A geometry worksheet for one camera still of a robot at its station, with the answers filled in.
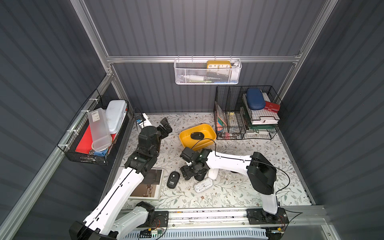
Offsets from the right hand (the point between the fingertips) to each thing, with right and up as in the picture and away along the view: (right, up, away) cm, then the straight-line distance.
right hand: (190, 171), depth 85 cm
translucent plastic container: (-39, +22, -19) cm, 49 cm away
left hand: (-14, +28, -15) cm, 35 cm away
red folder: (-47, +17, -18) cm, 53 cm away
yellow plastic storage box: (+13, +21, +23) cm, 33 cm away
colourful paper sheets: (+21, +29, +20) cm, 41 cm away
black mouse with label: (-10, -5, -1) cm, 11 cm away
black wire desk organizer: (+31, +47, +30) cm, 64 cm away
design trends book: (-22, -8, -5) cm, 23 cm away
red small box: (+52, +38, +9) cm, 65 cm away
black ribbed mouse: (+5, +19, +20) cm, 28 cm away
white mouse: (+13, -2, +1) cm, 14 cm away
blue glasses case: (+42, +44, +11) cm, 62 cm away
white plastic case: (-40, +34, -6) cm, 53 cm away
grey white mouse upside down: (+7, -7, -3) cm, 11 cm away
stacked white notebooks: (+47, +29, +8) cm, 56 cm away
